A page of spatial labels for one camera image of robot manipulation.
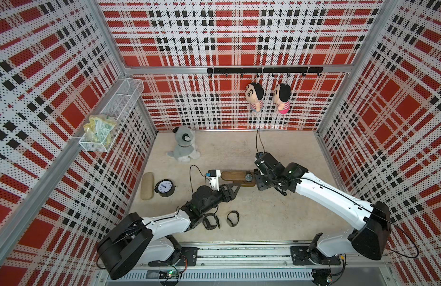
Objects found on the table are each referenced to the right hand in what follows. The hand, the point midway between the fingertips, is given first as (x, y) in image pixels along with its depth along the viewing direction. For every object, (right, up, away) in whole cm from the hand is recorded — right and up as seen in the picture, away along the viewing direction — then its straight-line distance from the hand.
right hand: (264, 179), depth 79 cm
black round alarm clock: (-50, -7, +14) cm, 52 cm away
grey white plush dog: (-40, +13, +20) cm, 47 cm away
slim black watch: (-6, -1, +8) cm, 10 cm away
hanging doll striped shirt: (-3, +42, +12) cm, 44 cm away
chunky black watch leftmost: (-26, -20, +1) cm, 33 cm away
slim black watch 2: (-14, -20, +6) cm, 25 cm away
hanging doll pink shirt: (+12, +42, +16) cm, 46 cm away
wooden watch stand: (-11, -1, +10) cm, 15 cm away
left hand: (-11, -3, +1) cm, 11 cm away
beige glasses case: (-60, -7, +15) cm, 62 cm away
